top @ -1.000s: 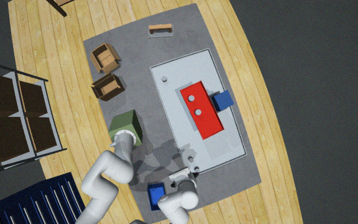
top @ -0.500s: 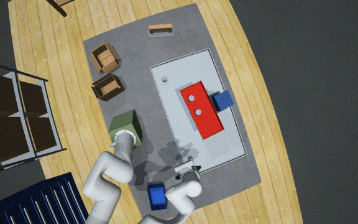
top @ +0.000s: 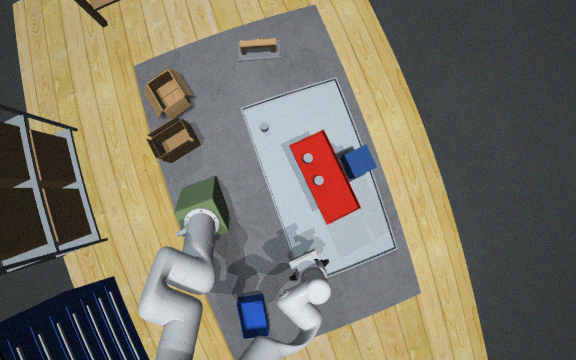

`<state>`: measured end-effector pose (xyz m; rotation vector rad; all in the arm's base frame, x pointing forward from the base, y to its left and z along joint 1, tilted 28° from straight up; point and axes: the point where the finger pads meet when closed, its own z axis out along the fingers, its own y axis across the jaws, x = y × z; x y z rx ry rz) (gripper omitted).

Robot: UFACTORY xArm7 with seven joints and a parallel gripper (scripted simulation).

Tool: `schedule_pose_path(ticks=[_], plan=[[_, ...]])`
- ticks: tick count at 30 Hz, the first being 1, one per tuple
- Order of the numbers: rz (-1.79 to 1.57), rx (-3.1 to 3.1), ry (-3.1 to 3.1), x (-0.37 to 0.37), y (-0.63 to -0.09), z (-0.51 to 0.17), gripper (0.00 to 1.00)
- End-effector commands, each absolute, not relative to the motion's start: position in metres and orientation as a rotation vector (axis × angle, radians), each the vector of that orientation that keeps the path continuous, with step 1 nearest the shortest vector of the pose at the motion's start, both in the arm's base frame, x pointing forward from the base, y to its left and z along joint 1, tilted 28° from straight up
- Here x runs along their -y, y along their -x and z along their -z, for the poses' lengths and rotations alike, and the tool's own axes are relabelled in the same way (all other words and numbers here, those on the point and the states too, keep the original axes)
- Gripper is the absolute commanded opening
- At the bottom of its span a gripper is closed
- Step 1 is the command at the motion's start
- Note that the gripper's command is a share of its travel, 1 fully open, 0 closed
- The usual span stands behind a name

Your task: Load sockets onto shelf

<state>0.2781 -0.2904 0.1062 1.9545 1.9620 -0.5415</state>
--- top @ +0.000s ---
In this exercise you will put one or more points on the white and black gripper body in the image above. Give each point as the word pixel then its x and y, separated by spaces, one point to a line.
pixel 319 265

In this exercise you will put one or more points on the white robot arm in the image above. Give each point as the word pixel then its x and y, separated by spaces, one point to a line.
pixel 181 313

